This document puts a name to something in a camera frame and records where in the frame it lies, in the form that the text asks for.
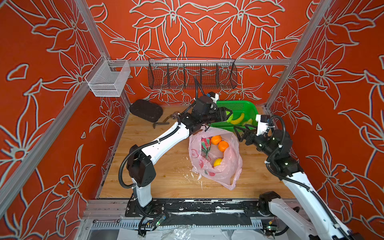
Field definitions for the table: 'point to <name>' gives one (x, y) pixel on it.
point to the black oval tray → (146, 110)
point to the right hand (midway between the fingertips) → (237, 126)
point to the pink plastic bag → (215, 156)
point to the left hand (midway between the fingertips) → (229, 111)
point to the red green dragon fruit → (205, 145)
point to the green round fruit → (229, 119)
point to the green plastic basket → (244, 112)
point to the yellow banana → (238, 121)
